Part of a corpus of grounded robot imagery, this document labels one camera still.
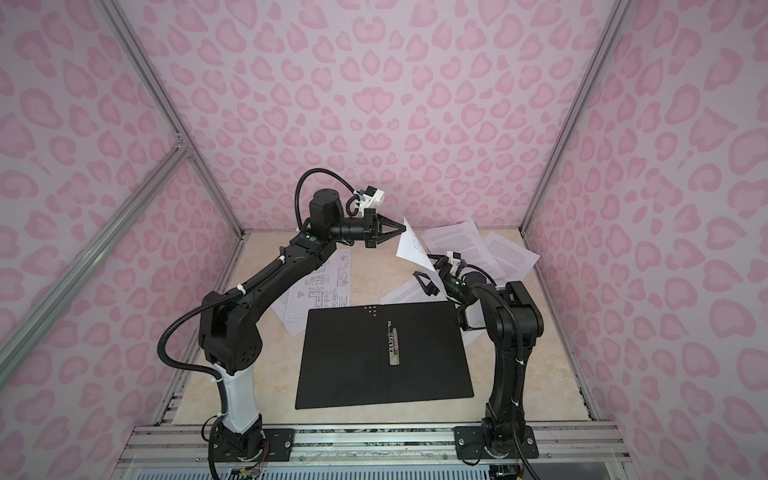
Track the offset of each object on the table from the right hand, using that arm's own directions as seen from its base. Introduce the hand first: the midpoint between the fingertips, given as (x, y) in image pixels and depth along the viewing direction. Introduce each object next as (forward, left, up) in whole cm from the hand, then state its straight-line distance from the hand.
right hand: (419, 265), depth 89 cm
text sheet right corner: (+15, -34, -17) cm, 41 cm away
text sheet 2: (-16, -13, 0) cm, 21 cm away
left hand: (-4, +4, +21) cm, 22 cm away
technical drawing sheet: (+2, +31, -16) cm, 35 cm away
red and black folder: (-21, +10, -16) cm, 28 cm away
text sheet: (-7, +3, +16) cm, 18 cm away
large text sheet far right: (+24, -20, -15) cm, 35 cm away
